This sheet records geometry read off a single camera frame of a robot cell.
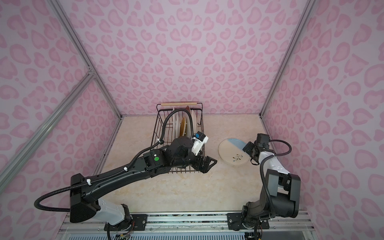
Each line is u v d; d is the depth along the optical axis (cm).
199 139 58
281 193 46
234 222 73
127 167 45
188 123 57
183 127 95
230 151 98
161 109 103
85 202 41
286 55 86
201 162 57
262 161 51
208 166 59
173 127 107
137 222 73
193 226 72
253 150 70
